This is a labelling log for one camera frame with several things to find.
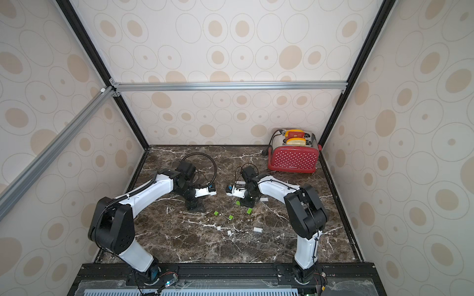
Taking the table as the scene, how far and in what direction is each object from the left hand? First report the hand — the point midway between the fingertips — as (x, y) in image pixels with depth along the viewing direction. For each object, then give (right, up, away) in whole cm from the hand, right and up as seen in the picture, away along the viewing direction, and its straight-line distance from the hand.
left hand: (206, 200), depth 85 cm
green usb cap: (+4, -7, +6) cm, 10 cm away
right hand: (+17, -3, +8) cm, 19 cm away
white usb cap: (+5, -13, +1) cm, 14 cm away
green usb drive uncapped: (+20, -7, +6) cm, 22 cm away
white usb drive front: (+24, -14, 0) cm, 28 cm away
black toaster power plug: (+31, +24, +28) cm, 48 cm away
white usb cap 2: (+10, -15, 0) cm, 18 cm away
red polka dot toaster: (+44, +24, +10) cm, 51 cm away
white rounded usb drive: (+16, +6, +17) cm, 24 cm away
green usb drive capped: (+14, -3, +6) cm, 16 cm away
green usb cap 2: (+11, -9, +4) cm, 15 cm away
